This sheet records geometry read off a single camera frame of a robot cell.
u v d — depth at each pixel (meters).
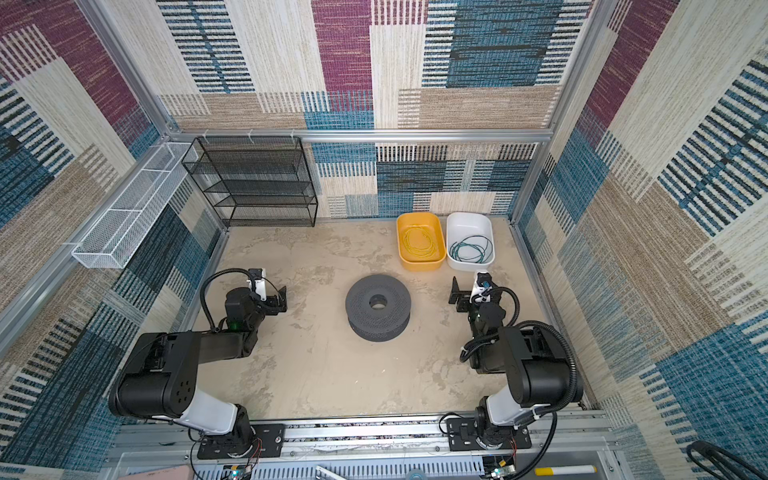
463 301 0.81
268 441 0.73
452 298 0.83
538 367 0.46
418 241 1.12
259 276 0.83
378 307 0.94
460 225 1.18
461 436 0.73
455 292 0.83
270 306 0.84
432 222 1.15
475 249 1.11
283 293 0.90
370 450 0.73
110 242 0.70
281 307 0.86
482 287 0.75
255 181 1.09
